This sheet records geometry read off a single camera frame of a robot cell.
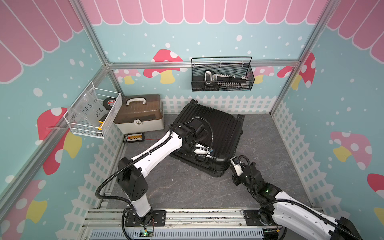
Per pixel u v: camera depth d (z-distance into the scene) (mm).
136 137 1052
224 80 875
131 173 432
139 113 943
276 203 551
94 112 696
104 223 741
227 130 842
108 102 797
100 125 643
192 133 571
